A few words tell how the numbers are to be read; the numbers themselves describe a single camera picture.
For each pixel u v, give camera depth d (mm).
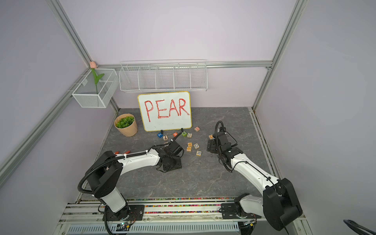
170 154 704
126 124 961
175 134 1038
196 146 981
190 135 1028
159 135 1042
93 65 896
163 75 979
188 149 959
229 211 737
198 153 938
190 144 990
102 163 476
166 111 992
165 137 1021
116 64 918
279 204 405
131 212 734
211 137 1019
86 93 869
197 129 1070
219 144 652
